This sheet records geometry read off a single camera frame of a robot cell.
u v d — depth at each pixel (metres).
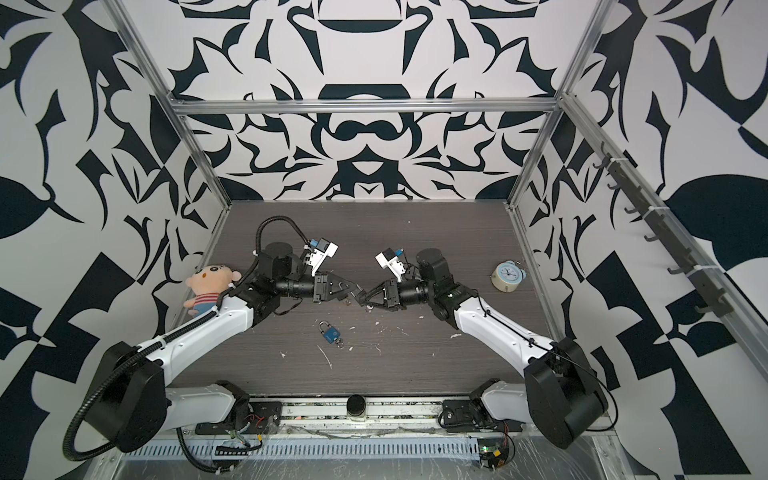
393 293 0.66
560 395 0.41
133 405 0.40
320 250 0.70
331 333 0.87
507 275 0.96
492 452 0.71
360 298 0.71
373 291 0.71
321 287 0.67
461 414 0.75
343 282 0.71
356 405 0.67
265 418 0.72
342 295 0.72
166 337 0.46
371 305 0.71
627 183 0.64
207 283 0.89
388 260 0.71
